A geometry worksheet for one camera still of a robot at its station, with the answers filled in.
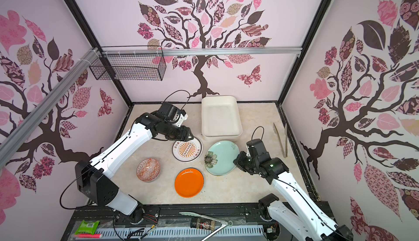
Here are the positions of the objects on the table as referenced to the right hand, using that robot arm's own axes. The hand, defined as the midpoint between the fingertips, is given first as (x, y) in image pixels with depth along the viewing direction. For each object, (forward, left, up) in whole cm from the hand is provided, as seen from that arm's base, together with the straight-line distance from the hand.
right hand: (233, 159), depth 76 cm
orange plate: (-6, +23, -15) cm, 28 cm away
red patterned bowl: (-1, +44, -10) cm, 45 cm away
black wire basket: (+53, +59, +20) cm, 81 cm away
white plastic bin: (+38, +4, -13) cm, 40 cm away
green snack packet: (-26, +65, -12) cm, 71 cm away
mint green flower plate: (+4, +6, -6) cm, 9 cm away
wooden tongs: (+22, -37, -13) cm, 45 cm away
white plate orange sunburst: (+12, +25, -14) cm, 31 cm away
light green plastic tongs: (-28, +10, -13) cm, 33 cm away
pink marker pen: (-28, +64, -13) cm, 71 cm away
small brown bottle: (-25, +15, -10) cm, 31 cm away
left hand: (+8, +22, +5) cm, 24 cm away
